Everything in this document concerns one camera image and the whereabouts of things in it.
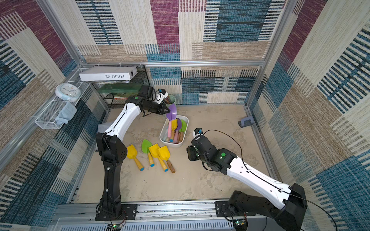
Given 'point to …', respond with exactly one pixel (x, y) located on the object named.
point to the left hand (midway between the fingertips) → (168, 109)
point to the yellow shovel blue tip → (174, 125)
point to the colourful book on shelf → (120, 98)
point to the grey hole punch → (245, 121)
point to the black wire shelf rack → (114, 93)
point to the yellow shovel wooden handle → (165, 154)
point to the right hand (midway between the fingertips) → (189, 148)
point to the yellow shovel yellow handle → (154, 151)
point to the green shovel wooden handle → (182, 130)
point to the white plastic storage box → (164, 134)
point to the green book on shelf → (120, 88)
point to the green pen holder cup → (173, 100)
